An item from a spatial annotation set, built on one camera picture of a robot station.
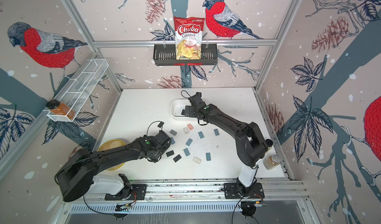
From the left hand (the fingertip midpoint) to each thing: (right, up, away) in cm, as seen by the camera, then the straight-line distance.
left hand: (169, 146), depth 86 cm
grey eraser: (+1, +6, +9) cm, 11 cm away
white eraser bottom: (+17, -7, -2) cm, 18 cm away
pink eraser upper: (+13, +10, +12) cm, 20 cm away
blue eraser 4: (+20, +5, +9) cm, 22 cm away
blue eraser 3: (+23, -5, 0) cm, 24 cm away
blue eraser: (+11, +1, +6) cm, 13 cm away
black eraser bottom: (+5, -7, -1) cm, 8 cm away
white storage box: (+3, +24, +21) cm, 32 cm away
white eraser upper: (+10, +7, +11) cm, 16 cm away
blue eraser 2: (+10, -4, +2) cm, 11 cm away
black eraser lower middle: (+1, -4, 0) cm, 4 cm away
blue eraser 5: (+30, +6, +9) cm, 32 cm away
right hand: (+14, +21, +6) cm, 26 cm away
